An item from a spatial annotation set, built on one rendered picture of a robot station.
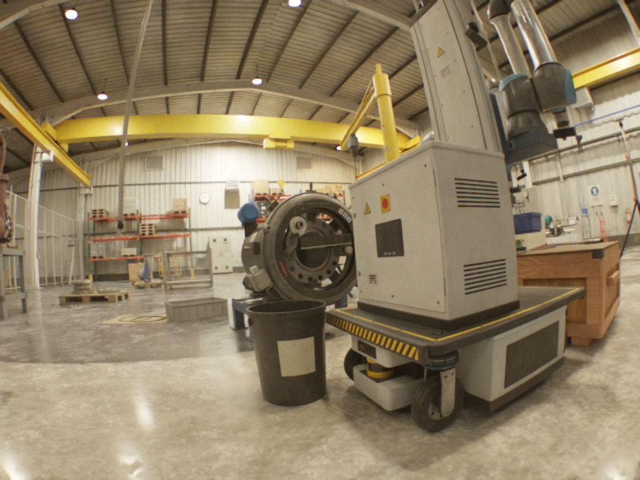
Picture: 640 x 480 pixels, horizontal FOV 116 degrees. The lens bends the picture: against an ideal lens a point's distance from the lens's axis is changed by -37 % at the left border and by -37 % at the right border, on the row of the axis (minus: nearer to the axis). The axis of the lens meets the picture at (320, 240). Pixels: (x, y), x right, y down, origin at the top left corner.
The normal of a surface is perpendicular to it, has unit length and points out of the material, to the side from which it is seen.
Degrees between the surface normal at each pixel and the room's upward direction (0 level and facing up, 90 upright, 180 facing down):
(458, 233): 90
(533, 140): 90
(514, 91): 90
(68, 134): 90
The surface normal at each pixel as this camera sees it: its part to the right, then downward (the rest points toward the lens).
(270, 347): -0.32, 0.03
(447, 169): 0.33, -0.07
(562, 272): -0.87, 0.04
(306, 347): 0.58, -0.04
